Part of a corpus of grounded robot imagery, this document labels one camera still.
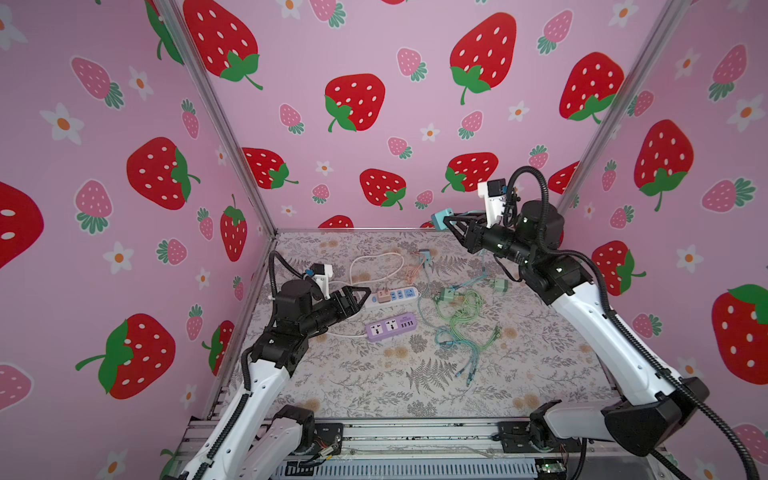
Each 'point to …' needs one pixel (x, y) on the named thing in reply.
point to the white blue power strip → (396, 297)
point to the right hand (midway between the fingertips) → (447, 216)
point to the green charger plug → (448, 294)
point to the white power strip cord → (372, 280)
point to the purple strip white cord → (358, 336)
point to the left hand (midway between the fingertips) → (364, 294)
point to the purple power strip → (391, 327)
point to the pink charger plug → (384, 296)
